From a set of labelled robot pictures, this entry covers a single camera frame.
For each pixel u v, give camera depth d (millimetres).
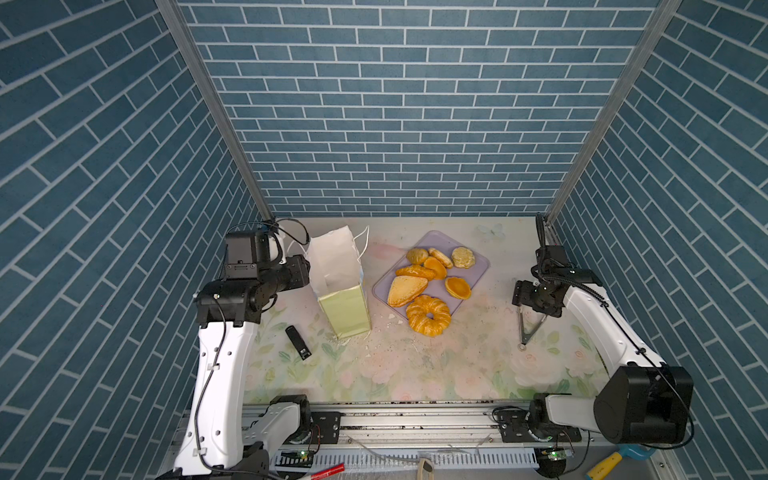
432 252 999
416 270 971
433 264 997
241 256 473
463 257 1025
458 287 954
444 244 1146
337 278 966
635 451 688
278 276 550
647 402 405
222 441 358
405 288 959
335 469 680
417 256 992
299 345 845
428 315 930
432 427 755
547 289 615
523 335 887
